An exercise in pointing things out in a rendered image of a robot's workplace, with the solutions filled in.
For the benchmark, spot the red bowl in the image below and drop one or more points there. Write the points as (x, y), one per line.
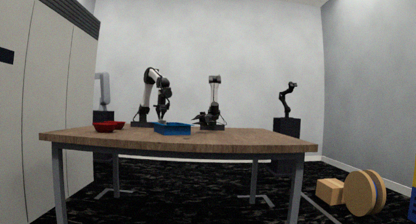
(119, 125)
(104, 127)

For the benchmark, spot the blue box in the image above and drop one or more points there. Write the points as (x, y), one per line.
(172, 130)

